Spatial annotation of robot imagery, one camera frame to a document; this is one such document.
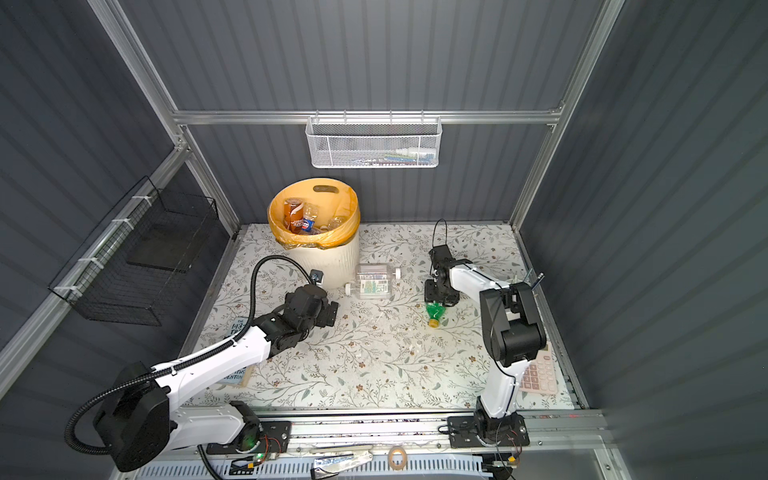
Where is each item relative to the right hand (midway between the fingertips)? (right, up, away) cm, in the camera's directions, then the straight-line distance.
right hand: (440, 296), depth 97 cm
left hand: (-36, 0, -14) cm, 39 cm away
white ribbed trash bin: (-32, +11, -6) cm, 35 cm away
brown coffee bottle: (-46, +26, -7) cm, 53 cm away
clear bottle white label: (-23, +3, 0) cm, 23 cm away
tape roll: (-15, -35, -27) cm, 46 cm away
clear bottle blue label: (-43, +27, 0) cm, 51 cm away
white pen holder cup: (+35, +5, +11) cm, 37 cm away
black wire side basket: (-80, +11, -25) cm, 85 cm away
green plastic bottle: (-3, -4, -3) cm, 6 cm away
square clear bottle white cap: (-21, +7, +2) cm, 23 cm away
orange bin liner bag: (-36, +33, +1) cm, 48 cm away
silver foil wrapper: (-30, -35, -28) cm, 54 cm away
